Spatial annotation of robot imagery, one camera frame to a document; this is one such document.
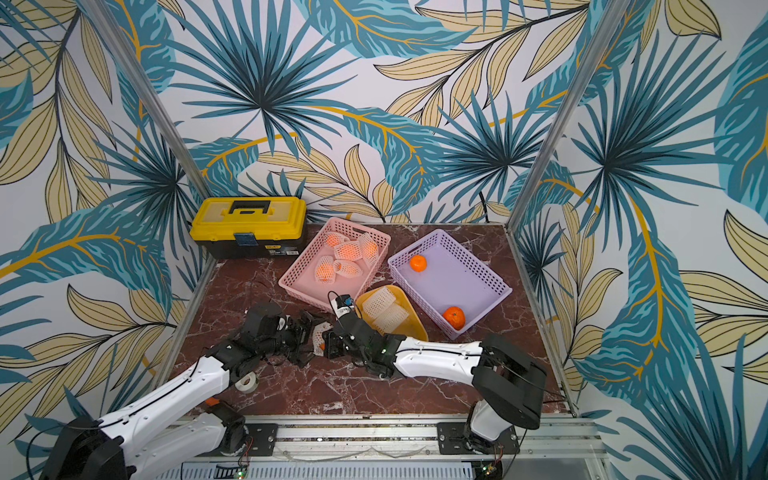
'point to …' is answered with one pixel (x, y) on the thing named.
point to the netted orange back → (332, 239)
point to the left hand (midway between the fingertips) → (326, 334)
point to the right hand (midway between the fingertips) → (321, 335)
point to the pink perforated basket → (341, 258)
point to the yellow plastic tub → (411, 327)
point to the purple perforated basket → (452, 285)
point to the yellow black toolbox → (249, 227)
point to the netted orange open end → (348, 268)
